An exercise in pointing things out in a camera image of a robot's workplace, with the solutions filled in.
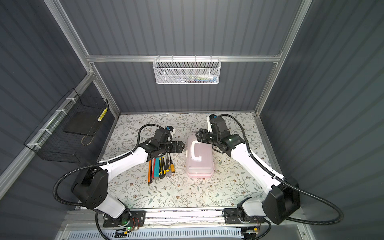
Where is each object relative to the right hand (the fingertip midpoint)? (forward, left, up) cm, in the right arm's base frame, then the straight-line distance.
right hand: (201, 135), depth 79 cm
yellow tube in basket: (+9, +55, +7) cm, 56 cm away
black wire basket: (-11, +67, +13) cm, 69 cm away
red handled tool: (-9, +29, -21) cm, 37 cm away
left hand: (+1, +13, -10) cm, 16 cm away
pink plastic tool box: (-8, +1, -11) cm, 13 cm away
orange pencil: (-11, +31, -21) cm, 39 cm away
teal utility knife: (-9, +28, -21) cm, 36 cm away
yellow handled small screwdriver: (-8, +18, -21) cm, 29 cm away
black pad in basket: (+2, +61, +9) cm, 62 cm away
